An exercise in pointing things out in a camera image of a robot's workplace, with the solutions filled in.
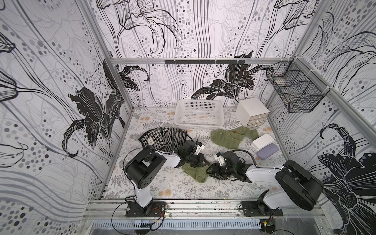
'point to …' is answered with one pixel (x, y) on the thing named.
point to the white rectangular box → (262, 141)
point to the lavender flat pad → (267, 151)
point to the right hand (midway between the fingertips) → (208, 172)
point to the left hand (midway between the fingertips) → (209, 165)
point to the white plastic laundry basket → (199, 114)
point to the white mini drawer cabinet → (251, 112)
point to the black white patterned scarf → (167, 138)
